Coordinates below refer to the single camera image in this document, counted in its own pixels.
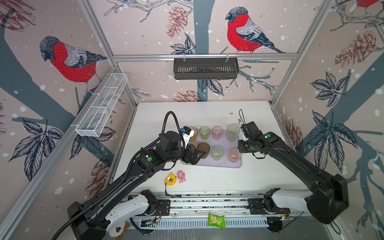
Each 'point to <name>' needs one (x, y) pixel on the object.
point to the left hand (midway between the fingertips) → (197, 151)
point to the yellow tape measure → (170, 179)
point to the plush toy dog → (118, 230)
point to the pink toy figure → (181, 176)
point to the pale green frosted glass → (232, 131)
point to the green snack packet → (216, 221)
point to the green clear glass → (204, 132)
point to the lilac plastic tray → (224, 161)
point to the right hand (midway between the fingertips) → (240, 147)
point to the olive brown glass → (205, 147)
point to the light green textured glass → (217, 152)
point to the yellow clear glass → (194, 138)
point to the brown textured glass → (192, 147)
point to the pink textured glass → (234, 155)
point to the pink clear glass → (217, 133)
